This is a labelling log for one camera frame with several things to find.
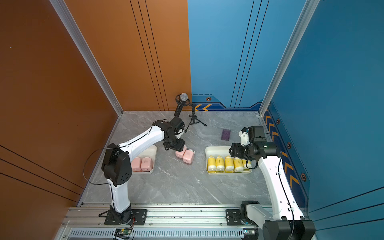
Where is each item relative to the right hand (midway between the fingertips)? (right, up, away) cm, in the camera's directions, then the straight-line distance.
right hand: (234, 150), depth 76 cm
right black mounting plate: (-1, -32, -4) cm, 33 cm away
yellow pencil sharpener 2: (-6, -9, +7) cm, 13 cm away
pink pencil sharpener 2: (-30, -5, +13) cm, 33 cm away
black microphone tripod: (-21, +18, +31) cm, 42 cm away
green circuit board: (-56, -39, -4) cm, 68 cm away
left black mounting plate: (-48, -33, -2) cm, 59 cm away
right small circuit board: (+5, -37, -6) cm, 38 cm away
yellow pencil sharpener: (-11, -8, +9) cm, 16 cm away
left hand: (-30, +1, +13) cm, 33 cm away
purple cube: (0, +6, +26) cm, 26 cm away
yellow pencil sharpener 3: (-1, -9, +9) cm, 13 cm away
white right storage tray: (-1, -5, +26) cm, 26 cm away
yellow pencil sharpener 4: (+4, -10, +7) cm, 12 cm away
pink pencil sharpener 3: (-24, -5, +12) cm, 27 cm away
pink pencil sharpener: (-48, -9, +9) cm, 50 cm away
